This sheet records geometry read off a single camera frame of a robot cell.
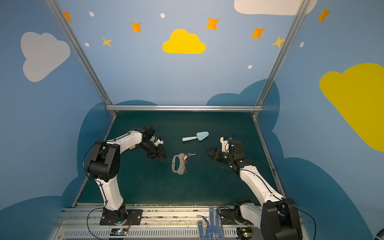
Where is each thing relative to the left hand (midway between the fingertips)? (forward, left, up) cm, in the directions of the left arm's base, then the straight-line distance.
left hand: (166, 157), depth 90 cm
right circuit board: (-37, -42, -6) cm, 56 cm away
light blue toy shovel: (+21, -21, -5) cm, 30 cm away
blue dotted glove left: (-37, -27, -5) cm, 46 cm away
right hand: (0, -27, +8) cm, 28 cm away
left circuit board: (-37, +19, -6) cm, 42 cm away
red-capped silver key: (+6, -13, -6) cm, 15 cm away
